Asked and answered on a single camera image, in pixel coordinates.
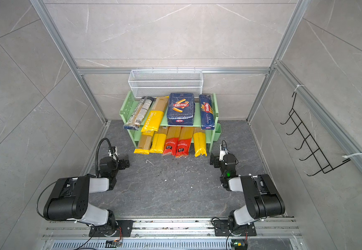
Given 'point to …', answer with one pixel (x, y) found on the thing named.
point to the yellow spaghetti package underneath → (144, 142)
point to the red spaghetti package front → (186, 133)
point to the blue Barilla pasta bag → (181, 109)
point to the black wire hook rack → (301, 130)
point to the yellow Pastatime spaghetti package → (155, 115)
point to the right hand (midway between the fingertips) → (221, 152)
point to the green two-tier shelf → (212, 135)
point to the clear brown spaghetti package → (139, 113)
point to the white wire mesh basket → (161, 83)
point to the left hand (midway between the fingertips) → (120, 154)
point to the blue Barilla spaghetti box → (207, 117)
